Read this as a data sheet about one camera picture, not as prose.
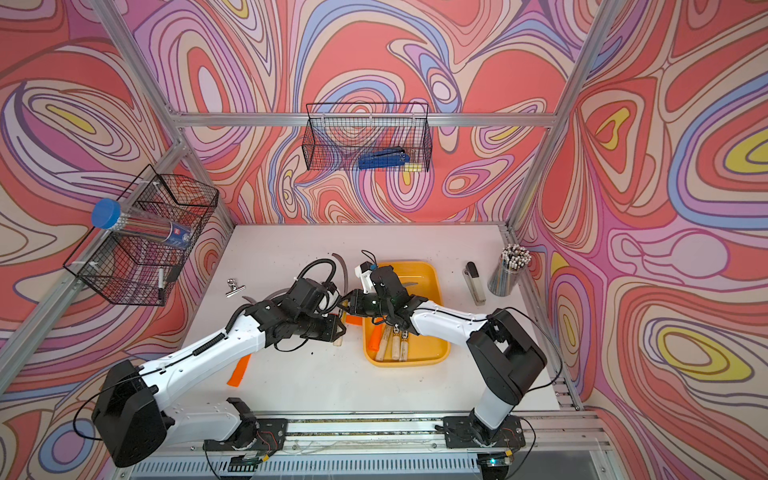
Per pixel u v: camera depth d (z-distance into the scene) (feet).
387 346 2.83
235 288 3.32
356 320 2.97
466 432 2.40
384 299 2.20
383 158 2.97
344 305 2.61
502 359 1.48
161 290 2.36
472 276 3.25
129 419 1.28
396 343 2.82
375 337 2.85
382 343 2.83
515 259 2.83
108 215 2.02
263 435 2.38
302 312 2.03
